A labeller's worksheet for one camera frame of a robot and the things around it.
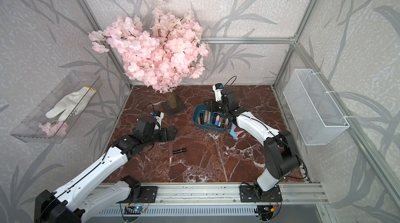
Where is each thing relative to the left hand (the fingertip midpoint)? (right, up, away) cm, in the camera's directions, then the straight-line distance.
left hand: (171, 130), depth 79 cm
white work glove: (-41, +14, -11) cm, 45 cm away
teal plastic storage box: (+13, +10, +24) cm, 29 cm away
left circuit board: (-17, -36, -7) cm, 40 cm away
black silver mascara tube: (+2, -13, +8) cm, 15 cm away
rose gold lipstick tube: (+26, +2, +19) cm, 32 cm away
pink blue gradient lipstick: (+24, +2, +20) cm, 32 cm away
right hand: (+18, +15, +8) cm, 25 cm away
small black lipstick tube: (+14, +4, +21) cm, 26 cm away
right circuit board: (+47, -38, -5) cm, 60 cm away
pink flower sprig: (-41, +5, -19) cm, 46 cm away
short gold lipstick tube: (+17, +5, +23) cm, 29 cm away
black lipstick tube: (+23, +4, +21) cm, 31 cm away
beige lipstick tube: (+19, +5, +23) cm, 30 cm away
